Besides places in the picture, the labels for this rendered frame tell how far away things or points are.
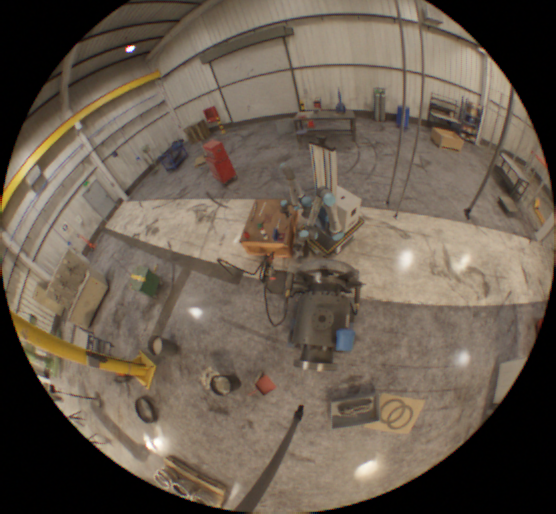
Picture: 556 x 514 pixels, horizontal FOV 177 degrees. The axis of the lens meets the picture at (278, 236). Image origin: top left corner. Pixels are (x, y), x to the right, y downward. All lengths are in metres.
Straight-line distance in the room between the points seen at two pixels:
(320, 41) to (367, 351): 9.88
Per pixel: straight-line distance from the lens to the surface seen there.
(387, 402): 2.88
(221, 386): 2.65
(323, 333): 1.72
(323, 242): 2.77
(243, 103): 10.57
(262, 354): 2.73
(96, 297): 6.48
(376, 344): 2.71
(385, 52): 9.34
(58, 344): 3.32
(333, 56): 9.16
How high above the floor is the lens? 2.60
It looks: 51 degrees down
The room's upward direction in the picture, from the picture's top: 20 degrees counter-clockwise
